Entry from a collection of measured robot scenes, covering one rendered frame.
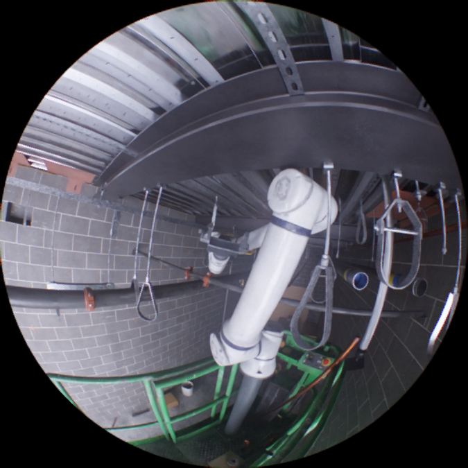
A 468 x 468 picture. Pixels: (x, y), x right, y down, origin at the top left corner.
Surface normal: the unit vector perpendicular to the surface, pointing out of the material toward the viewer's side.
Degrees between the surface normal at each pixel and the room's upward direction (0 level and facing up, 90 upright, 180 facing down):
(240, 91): 180
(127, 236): 90
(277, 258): 102
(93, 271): 90
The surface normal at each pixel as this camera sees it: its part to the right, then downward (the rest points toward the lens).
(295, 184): -0.80, -0.19
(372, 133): -0.15, 0.99
